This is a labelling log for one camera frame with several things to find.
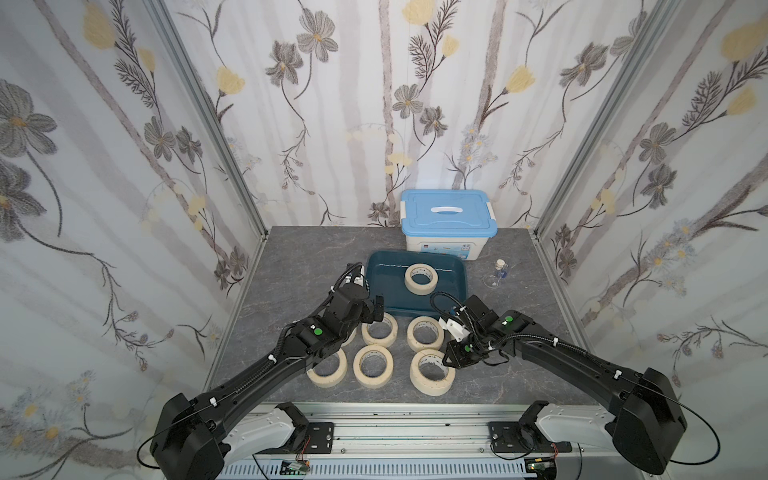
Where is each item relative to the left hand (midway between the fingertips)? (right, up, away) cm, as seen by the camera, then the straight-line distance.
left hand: (369, 293), depth 79 cm
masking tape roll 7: (+16, +5, +26) cm, 32 cm away
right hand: (+21, -17, 0) cm, 27 cm away
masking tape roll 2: (+3, -14, +14) cm, 20 cm away
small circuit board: (-19, -41, -8) cm, 46 cm away
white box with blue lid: (+26, +23, +23) cm, 41 cm away
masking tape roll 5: (+1, -22, +7) cm, 24 cm away
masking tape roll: (-4, -8, -18) cm, 20 cm away
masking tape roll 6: (+17, -25, +7) cm, 31 cm away
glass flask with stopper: (+43, +1, +28) cm, 51 cm away
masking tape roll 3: (+17, -15, +14) cm, 26 cm away
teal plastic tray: (+4, +4, +29) cm, 30 cm away
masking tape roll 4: (-10, -24, +3) cm, 27 cm away
